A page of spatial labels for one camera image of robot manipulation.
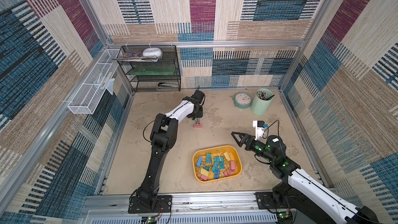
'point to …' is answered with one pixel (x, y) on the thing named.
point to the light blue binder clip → (199, 162)
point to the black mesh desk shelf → (151, 68)
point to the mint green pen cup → (261, 101)
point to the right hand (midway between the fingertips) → (235, 133)
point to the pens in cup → (262, 95)
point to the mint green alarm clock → (242, 100)
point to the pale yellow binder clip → (204, 172)
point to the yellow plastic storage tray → (235, 164)
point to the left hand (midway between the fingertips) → (196, 113)
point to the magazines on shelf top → (137, 56)
